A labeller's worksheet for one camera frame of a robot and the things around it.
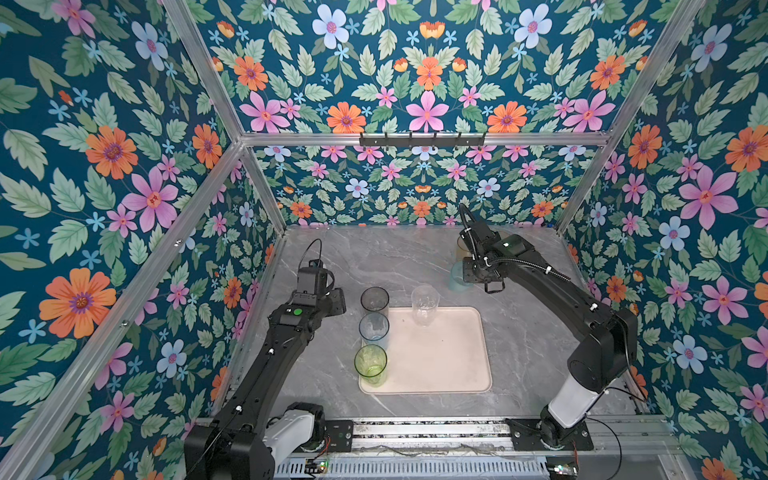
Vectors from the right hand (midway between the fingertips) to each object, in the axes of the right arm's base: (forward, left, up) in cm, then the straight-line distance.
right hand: (473, 271), depth 85 cm
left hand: (-6, +38, +1) cm, 39 cm away
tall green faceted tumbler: (-21, +30, -16) cm, 40 cm away
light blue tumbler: (-12, +29, -11) cm, 33 cm away
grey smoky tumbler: (-6, +29, -4) cm, 30 cm away
